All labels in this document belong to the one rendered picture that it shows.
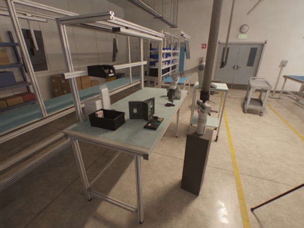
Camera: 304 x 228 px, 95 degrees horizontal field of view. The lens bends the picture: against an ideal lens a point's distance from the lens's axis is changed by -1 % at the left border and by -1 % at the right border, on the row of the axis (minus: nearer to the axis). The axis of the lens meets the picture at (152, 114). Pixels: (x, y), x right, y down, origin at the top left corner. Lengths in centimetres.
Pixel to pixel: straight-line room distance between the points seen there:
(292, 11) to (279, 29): 65
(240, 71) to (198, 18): 309
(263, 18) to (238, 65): 191
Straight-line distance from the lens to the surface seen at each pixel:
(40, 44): 282
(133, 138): 126
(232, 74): 809
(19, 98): 470
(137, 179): 141
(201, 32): 796
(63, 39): 155
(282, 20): 834
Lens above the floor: 169
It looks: 23 degrees down
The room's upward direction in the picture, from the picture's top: straight up
